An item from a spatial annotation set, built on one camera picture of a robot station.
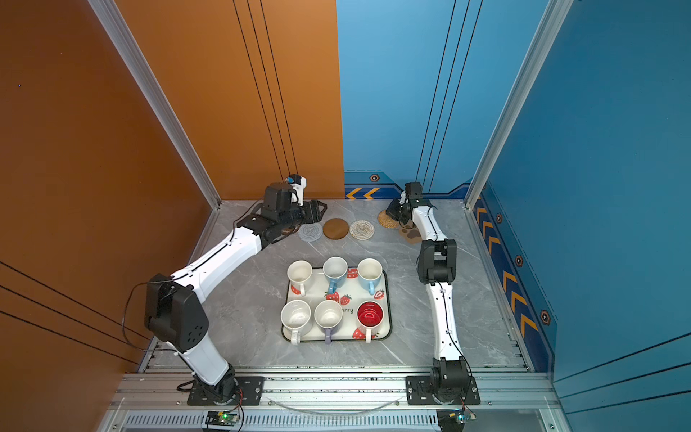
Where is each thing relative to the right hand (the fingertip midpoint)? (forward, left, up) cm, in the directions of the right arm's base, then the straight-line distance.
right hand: (386, 210), depth 114 cm
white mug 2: (-46, +32, -1) cm, 56 cm away
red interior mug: (-45, +9, -1) cm, 46 cm away
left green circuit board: (-72, +49, -4) cm, 87 cm away
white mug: (-32, +32, +4) cm, 46 cm away
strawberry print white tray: (-38, +15, -2) cm, 41 cm away
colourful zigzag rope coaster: (-9, +11, -1) cm, 14 cm away
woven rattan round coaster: (-4, +1, -2) cm, 5 cm away
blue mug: (-31, +20, +4) cm, 37 cm away
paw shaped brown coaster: (-11, -10, -3) cm, 15 cm away
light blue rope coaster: (-10, +32, -1) cm, 34 cm away
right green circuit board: (-72, -12, -4) cm, 74 cm away
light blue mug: (-31, +8, +3) cm, 32 cm away
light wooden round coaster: (-11, +21, +1) cm, 24 cm away
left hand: (-19, +24, +23) cm, 38 cm away
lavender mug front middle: (-45, +22, -1) cm, 50 cm away
